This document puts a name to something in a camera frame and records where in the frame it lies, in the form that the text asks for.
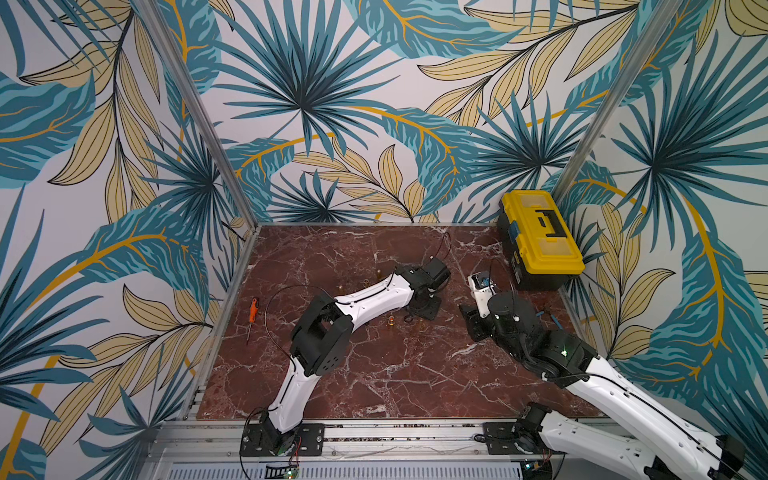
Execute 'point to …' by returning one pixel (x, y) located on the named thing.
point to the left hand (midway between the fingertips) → (426, 314)
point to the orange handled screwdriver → (252, 315)
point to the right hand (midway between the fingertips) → (470, 303)
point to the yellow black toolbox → (541, 244)
